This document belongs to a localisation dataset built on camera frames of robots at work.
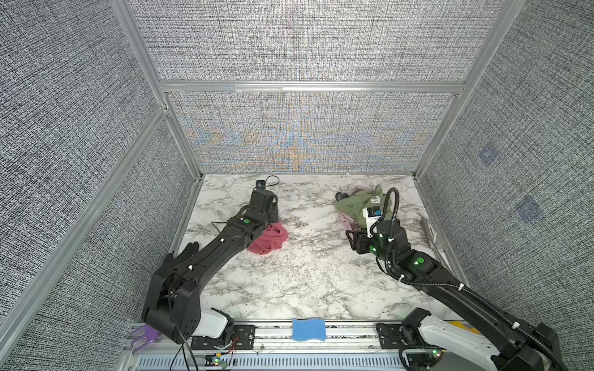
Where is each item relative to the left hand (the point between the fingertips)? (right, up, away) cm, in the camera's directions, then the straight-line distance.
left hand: (267, 208), depth 86 cm
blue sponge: (+15, -40, -10) cm, 43 cm away
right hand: (+30, -7, -7) cm, 32 cm away
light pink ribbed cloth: (+33, -7, +11) cm, 35 cm away
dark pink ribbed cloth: (+1, -12, +5) cm, 13 cm away
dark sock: (+31, +5, +21) cm, 38 cm away
